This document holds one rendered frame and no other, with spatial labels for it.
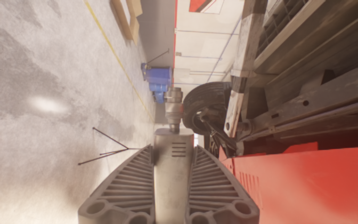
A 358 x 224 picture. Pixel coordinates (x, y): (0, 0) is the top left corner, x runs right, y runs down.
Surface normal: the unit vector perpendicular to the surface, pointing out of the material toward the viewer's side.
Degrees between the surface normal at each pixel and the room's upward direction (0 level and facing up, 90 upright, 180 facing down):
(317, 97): 180
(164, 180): 92
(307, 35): 180
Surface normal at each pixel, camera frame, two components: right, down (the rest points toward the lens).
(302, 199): -1.00, -0.02
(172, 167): 0.02, 0.08
